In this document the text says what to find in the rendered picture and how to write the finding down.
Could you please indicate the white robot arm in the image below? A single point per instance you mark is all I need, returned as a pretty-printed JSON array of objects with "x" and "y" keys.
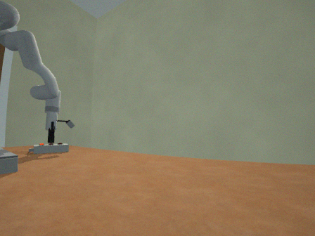
[{"x": 24, "y": 42}]

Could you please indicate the white power strip panel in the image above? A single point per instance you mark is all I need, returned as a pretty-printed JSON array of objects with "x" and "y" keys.
[{"x": 42, "y": 148}]

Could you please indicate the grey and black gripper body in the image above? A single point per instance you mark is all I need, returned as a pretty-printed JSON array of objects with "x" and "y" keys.
[{"x": 51, "y": 117}]

